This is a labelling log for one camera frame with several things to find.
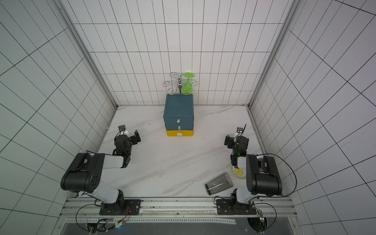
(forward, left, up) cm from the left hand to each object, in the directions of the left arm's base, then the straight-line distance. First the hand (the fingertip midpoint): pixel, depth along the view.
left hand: (130, 133), depth 95 cm
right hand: (0, -68, 0) cm, 68 cm away
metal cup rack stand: (+25, -33, +23) cm, 47 cm away
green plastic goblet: (+23, -38, +22) cm, 50 cm away
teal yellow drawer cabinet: (+3, -33, +15) cm, 37 cm away
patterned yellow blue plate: (-24, -69, -5) cm, 73 cm away
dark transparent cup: (-30, -58, 0) cm, 65 cm away
